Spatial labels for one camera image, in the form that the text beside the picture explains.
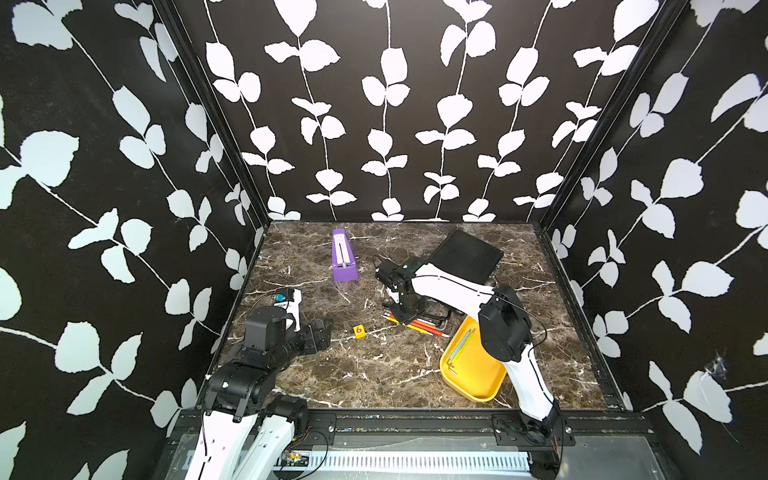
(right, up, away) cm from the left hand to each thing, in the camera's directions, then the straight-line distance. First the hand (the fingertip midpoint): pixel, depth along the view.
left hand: (321, 319), depth 70 cm
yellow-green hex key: (+22, -7, +22) cm, 32 cm away
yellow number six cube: (+7, -8, +18) cm, 21 cm away
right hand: (+21, -4, +19) cm, 29 cm away
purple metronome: (0, +11, +30) cm, 32 cm away
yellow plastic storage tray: (+39, -18, +15) cm, 45 cm away
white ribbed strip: (+24, -34, 0) cm, 42 cm away
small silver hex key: (+34, -17, +14) cm, 40 cm away
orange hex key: (+27, -7, +23) cm, 36 cm away
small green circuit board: (-6, -34, +1) cm, 35 cm away
